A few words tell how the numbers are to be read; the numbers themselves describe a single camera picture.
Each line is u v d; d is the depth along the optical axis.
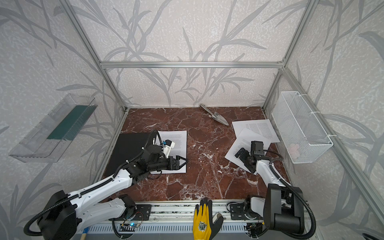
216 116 1.15
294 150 0.72
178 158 0.69
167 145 0.72
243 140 1.02
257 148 0.71
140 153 0.63
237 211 0.73
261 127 1.09
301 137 0.61
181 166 0.70
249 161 0.64
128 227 0.72
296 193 0.41
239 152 0.83
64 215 0.39
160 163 0.68
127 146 1.06
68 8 0.71
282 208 0.41
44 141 0.63
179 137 1.02
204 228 0.68
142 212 0.73
